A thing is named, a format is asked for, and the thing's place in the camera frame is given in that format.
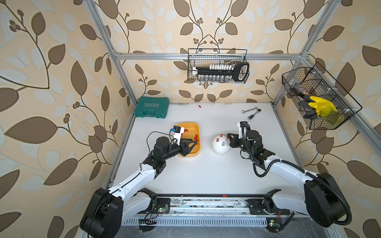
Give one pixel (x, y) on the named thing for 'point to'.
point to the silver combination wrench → (243, 111)
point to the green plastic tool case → (149, 106)
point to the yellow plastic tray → (193, 133)
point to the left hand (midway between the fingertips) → (192, 139)
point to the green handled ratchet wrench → (258, 110)
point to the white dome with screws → (221, 145)
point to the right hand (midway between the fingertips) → (227, 134)
